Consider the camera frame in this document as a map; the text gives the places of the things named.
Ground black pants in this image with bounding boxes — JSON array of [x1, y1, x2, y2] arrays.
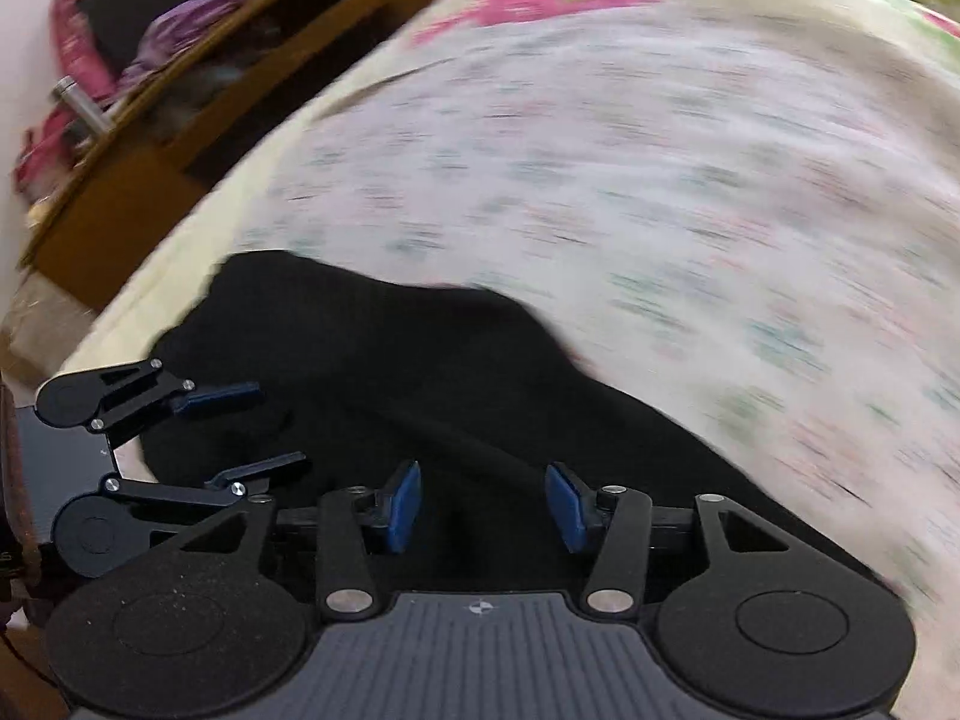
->
[[140, 252, 890, 621]]

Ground pink floral cloth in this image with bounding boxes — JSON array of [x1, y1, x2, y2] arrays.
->
[[13, 0, 128, 203]]

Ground grey clothes in cabinet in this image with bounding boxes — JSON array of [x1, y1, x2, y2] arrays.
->
[[148, 50, 260, 142]]

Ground wooden bedside cabinet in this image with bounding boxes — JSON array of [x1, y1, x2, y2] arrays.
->
[[21, 0, 431, 309]]

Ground metal cylinder on cabinet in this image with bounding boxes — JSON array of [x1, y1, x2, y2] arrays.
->
[[52, 76, 114, 138]]

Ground floral bed sheet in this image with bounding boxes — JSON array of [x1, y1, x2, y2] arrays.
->
[[68, 0, 958, 718]]

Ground purple knitted cloth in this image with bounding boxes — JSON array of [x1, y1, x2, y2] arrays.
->
[[117, 0, 244, 94]]

